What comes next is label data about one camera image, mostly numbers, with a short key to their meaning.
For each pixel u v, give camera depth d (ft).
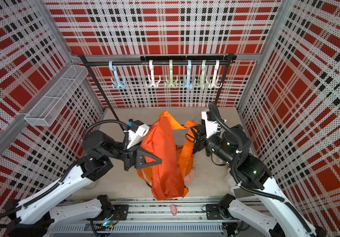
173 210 2.41
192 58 2.92
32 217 1.27
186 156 2.07
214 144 1.53
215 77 2.18
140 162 1.44
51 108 2.98
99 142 1.30
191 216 2.41
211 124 1.47
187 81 2.17
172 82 2.26
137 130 1.38
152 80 2.20
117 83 2.26
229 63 2.01
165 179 1.51
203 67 2.01
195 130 1.77
